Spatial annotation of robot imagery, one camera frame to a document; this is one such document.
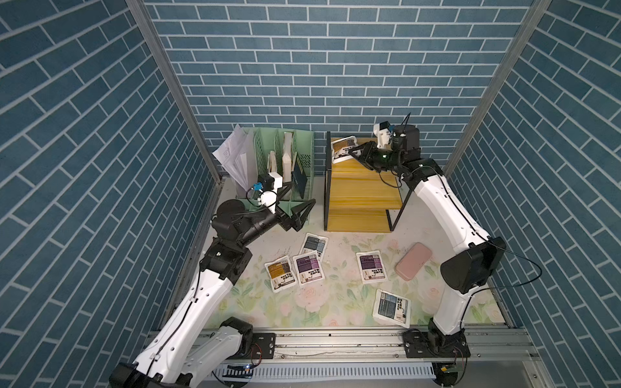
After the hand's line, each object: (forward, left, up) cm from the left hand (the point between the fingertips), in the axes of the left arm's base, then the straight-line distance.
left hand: (309, 195), depth 62 cm
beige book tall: (+30, +10, -13) cm, 35 cm away
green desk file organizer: (+50, +19, -19) cm, 57 cm away
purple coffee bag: (-3, +1, -38) cm, 39 cm away
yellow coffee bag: (-5, +11, -38) cm, 40 cm away
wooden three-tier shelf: (+18, -17, -23) cm, 34 cm away
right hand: (+20, -13, -2) cm, 24 cm away
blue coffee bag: (+8, 0, -39) cm, 39 cm away
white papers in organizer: (+28, +27, -11) cm, 41 cm away
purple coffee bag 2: (-2, -23, -39) cm, 46 cm away
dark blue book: (+34, +6, -28) cm, 45 cm away
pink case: (0, -39, -38) cm, 55 cm away
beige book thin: (+36, +17, -21) cm, 45 cm away
